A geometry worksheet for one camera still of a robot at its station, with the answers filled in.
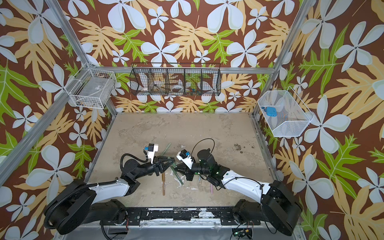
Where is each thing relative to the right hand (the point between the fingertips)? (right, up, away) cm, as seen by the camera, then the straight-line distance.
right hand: (175, 168), depth 74 cm
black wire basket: (-2, +53, +23) cm, 58 cm away
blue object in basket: (+55, +30, +12) cm, 64 cm away
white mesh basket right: (+62, +29, +10) cm, 69 cm away
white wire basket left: (-51, +44, +12) cm, 68 cm away
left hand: (-1, +5, -2) cm, 6 cm away
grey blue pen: (+12, -4, -3) cm, 13 cm away
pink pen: (+20, -14, +9) cm, 26 cm away
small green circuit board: (+34, -32, 0) cm, 47 cm away
